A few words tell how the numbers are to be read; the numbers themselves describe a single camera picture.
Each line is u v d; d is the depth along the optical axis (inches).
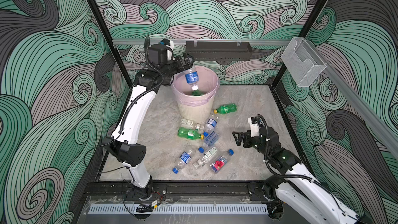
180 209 27.5
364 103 23.2
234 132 29.7
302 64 30.7
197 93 40.5
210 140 33.7
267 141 21.8
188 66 23.9
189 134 34.5
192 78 28.1
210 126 36.5
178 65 23.9
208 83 37.4
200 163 31.3
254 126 26.9
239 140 27.1
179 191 29.4
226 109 39.5
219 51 38.1
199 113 35.4
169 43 24.2
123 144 16.6
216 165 30.5
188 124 36.4
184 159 31.1
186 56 24.0
